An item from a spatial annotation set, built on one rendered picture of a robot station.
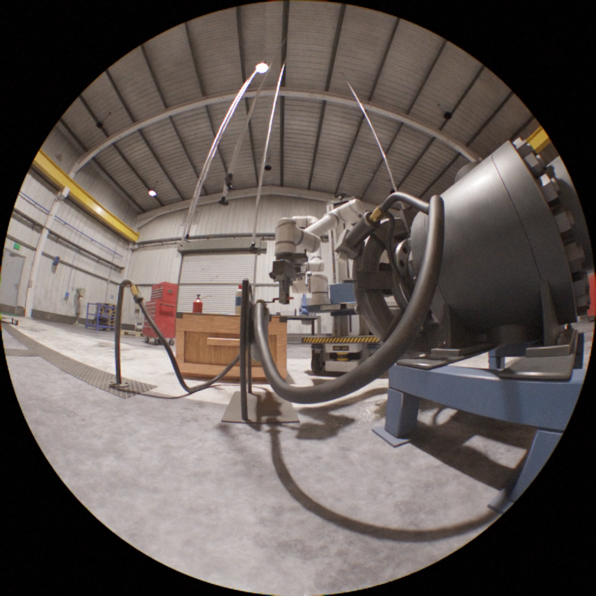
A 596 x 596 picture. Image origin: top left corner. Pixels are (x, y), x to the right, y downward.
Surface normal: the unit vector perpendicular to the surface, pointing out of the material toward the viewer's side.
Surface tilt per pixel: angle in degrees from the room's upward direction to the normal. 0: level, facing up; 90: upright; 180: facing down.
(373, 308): 90
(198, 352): 90
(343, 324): 90
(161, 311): 90
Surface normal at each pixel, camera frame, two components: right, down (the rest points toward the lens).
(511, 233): -0.96, 0.18
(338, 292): -0.46, -0.16
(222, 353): 0.18, -0.18
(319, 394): -0.69, -0.24
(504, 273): -0.86, 0.45
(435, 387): -0.99, -0.04
